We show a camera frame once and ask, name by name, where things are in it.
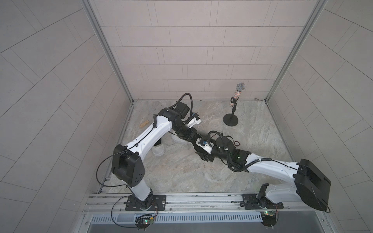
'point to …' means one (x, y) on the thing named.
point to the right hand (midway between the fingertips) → (199, 147)
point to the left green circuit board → (143, 221)
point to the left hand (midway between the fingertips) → (198, 139)
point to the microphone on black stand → (231, 119)
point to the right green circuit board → (269, 218)
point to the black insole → (204, 154)
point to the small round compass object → (236, 143)
